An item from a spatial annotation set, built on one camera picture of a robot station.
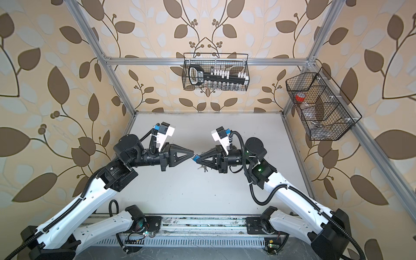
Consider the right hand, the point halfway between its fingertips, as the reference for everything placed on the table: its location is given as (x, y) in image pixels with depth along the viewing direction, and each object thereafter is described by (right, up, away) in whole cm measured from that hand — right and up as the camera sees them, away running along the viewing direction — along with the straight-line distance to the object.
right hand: (198, 163), depth 54 cm
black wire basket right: (+56, +19, +18) cm, 62 cm away
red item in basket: (+52, +29, +33) cm, 68 cm away
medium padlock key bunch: (0, -11, +39) cm, 41 cm away
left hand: (-2, +2, -2) cm, 4 cm away
